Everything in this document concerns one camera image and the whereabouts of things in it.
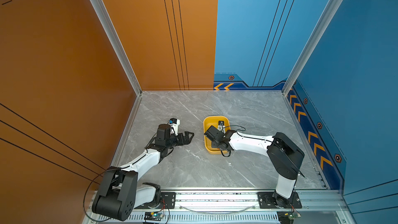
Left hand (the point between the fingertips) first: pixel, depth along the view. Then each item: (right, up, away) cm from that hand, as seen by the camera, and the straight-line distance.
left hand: (188, 133), depth 88 cm
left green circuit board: (-14, -35, -17) cm, 41 cm away
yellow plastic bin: (+12, +6, +9) cm, 16 cm away
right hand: (+16, -6, +4) cm, 17 cm away
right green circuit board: (+47, -35, -18) cm, 61 cm away
